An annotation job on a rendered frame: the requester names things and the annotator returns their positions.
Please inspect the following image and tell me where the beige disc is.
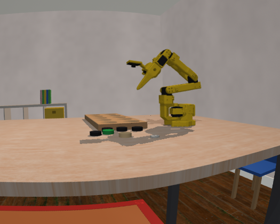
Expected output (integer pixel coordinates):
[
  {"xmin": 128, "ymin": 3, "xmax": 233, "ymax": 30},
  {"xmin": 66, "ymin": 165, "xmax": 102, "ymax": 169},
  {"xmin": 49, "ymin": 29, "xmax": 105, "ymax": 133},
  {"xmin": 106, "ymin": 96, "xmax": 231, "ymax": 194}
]
[{"xmin": 119, "ymin": 132, "xmax": 132, "ymax": 138}]

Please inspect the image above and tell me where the green disc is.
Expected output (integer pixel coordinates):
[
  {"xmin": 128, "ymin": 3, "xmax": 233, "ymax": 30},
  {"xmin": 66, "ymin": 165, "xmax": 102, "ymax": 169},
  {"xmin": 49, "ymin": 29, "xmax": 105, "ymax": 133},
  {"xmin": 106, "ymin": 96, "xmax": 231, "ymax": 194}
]
[{"xmin": 102, "ymin": 129, "xmax": 114, "ymax": 135}]

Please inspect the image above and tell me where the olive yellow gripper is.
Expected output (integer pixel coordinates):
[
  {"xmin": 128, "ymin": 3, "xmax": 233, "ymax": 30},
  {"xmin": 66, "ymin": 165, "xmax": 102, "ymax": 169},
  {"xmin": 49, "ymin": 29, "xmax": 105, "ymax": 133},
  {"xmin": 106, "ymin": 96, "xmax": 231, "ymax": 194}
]
[{"xmin": 126, "ymin": 60, "xmax": 161, "ymax": 90}]

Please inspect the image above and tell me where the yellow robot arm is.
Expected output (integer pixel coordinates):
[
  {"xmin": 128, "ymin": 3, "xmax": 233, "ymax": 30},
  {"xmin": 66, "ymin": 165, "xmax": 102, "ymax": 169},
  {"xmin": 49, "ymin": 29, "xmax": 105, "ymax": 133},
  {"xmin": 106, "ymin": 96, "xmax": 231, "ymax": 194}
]
[{"xmin": 152, "ymin": 49, "xmax": 201, "ymax": 127}]

